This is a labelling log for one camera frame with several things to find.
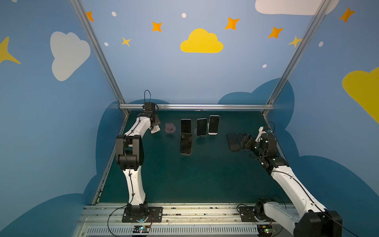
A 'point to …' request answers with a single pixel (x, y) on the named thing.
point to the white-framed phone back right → (213, 124)
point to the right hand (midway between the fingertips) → (248, 136)
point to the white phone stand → (156, 128)
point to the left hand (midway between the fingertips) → (154, 120)
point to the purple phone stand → (170, 128)
